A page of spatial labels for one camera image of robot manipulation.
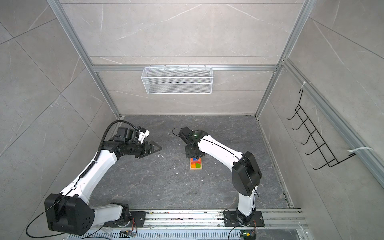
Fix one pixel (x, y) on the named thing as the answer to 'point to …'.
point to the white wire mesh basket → (175, 80)
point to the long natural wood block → (193, 168)
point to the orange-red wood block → (195, 161)
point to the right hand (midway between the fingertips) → (193, 153)
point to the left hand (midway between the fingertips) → (156, 147)
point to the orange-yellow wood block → (193, 165)
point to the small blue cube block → (195, 159)
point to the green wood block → (198, 165)
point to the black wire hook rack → (321, 145)
